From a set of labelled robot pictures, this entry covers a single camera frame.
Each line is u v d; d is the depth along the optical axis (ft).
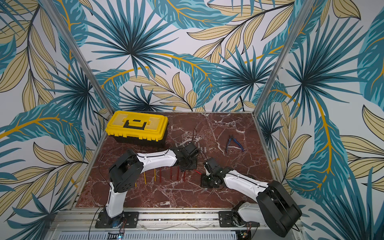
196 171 2.96
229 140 3.37
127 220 2.38
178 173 2.95
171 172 2.96
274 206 1.37
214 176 2.18
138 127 2.89
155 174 2.88
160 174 2.88
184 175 2.90
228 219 2.40
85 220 2.46
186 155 2.35
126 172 1.63
